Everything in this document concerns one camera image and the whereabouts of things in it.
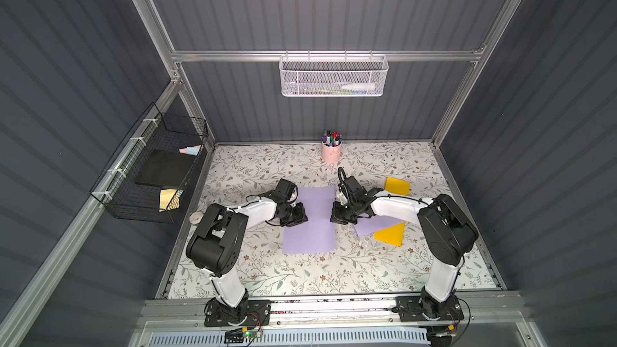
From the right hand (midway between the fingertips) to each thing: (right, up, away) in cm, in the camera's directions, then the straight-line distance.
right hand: (329, 221), depth 90 cm
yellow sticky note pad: (-43, +13, -30) cm, 54 cm away
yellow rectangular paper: (+25, -5, 0) cm, 26 cm away
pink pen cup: (+2, +29, +15) cm, 32 cm away
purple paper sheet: (-5, -5, -1) cm, 7 cm away
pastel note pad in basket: (-48, +27, -9) cm, 56 cm away
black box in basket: (-51, +20, -18) cm, 58 cm away
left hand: (-8, 0, +1) cm, 8 cm away
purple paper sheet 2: (+17, -1, -1) cm, 17 cm away
